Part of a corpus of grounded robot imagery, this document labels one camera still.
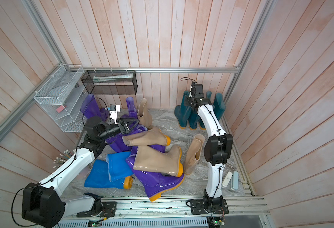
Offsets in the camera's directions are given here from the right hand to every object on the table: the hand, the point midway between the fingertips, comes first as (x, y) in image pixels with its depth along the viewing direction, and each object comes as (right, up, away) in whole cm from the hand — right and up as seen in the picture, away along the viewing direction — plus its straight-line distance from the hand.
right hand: (187, 97), depth 93 cm
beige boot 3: (-28, -12, -11) cm, 33 cm away
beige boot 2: (-1, -33, -22) cm, 39 cm away
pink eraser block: (-78, -9, -11) cm, 79 cm away
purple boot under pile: (-40, -26, -26) cm, 54 cm away
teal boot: (-2, -9, +10) cm, 14 cm away
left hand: (-30, -16, -22) cm, 41 cm away
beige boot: (-22, -25, -9) cm, 34 cm away
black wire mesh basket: (-55, +13, +9) cm, 57 cm away
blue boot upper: (-40, -40, -20) cm, 60 cm away
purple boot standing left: (-65, -7, -3) cm, 65 cm away
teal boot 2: (+5, -14, +6) cm, 16 cm away
